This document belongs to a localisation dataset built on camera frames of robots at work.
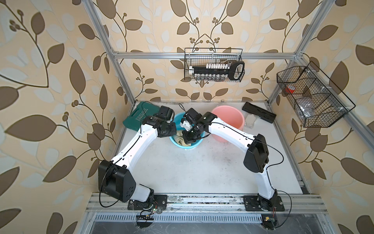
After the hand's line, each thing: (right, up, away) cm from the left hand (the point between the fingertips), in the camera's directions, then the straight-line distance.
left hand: (170, 129), depth 82 cm
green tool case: (-25, +12, +26) cm, 38 cm away
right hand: (+8, -8, 0) cm, 11 cm away
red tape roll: (+72, +24, +5) cm, 76 cm away
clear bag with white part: (+55, +4, +23) cm, 60 cm away
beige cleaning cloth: (+6, -5, -5) cm, 9 cm away
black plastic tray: (+70, +8, +26) cm, 75 cm away
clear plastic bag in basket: (+71, +11, -10) cm, 73 cm away
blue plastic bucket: (+4, +6, 0) cm, 7 cm away
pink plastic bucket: (+38, +8, +12) cm, 40 cm away
